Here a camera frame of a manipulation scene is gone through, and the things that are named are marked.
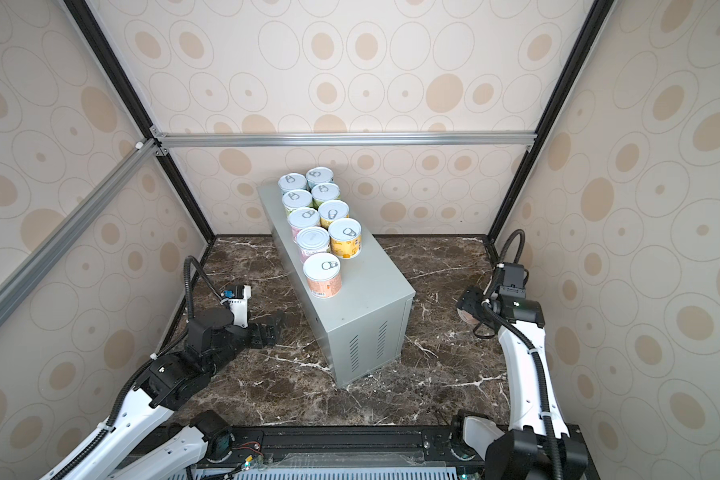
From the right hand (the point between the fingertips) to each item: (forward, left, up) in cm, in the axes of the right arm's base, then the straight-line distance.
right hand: (474, 301), depth 79 cm
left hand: (-6, +50, +6) cm, 51 cm away
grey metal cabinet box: (-15, +29, +14) cm, 35 cm away
